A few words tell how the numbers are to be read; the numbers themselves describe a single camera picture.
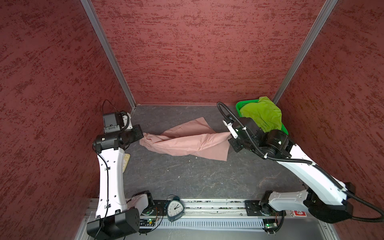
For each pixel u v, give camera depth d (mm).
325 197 392
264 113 1076
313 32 794
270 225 697
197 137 722
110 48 877
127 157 903
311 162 387
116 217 357
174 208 706
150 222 701
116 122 504
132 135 616
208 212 740
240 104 1120
